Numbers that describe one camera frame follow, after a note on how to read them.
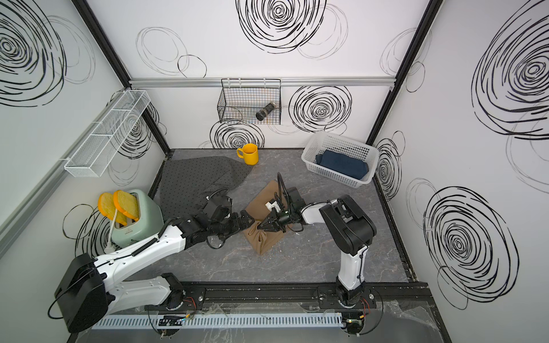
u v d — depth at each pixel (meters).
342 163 1.08
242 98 0.96
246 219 0.72
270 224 0.81
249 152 1.09
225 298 0.75
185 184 1.05
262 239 0.80
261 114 0.89
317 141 1.15
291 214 0.78
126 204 0.76
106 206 0.73
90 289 0.39
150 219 0.78
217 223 0.65
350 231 0.50
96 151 0.73
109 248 0.73
